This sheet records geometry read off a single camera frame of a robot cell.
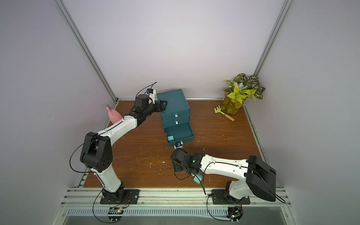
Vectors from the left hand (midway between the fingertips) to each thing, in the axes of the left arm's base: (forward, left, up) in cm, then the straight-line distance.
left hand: (164, 101), depth 89 cm
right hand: (-33, -9, -15) cm, 38 cm away
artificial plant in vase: (+7, -48, +4) cm, 49 cm away
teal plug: (-16, -4, -20) cm, 26 cm away
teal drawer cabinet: (-10, -8, -3) cm, 13 cm away
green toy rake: (+11, -41, -21) cm, 47 cm away
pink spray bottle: (-1, +39, -15) cm, 42 cm away
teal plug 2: (-42, -21, -20) cm, 51 cm away
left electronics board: (-57, +22, -24) cm, 66 cm away
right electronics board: (-57, -40, -23) cm, 73 cm away
